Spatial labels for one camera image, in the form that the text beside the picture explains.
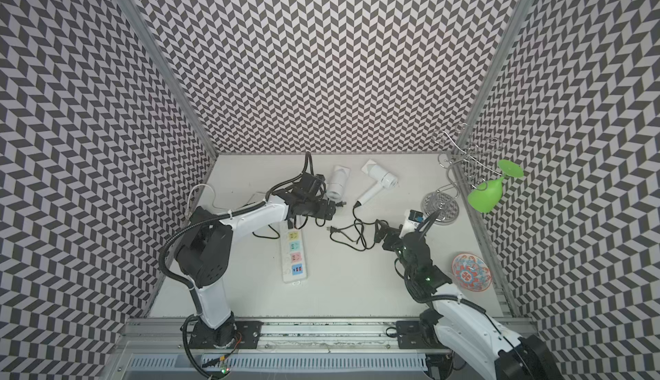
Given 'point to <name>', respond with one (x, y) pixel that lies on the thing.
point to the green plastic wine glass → (485, 197)
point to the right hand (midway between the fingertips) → (387, 227)
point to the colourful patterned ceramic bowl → (471, 272)
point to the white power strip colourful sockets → (293, 254)
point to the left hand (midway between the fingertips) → (324, 209)
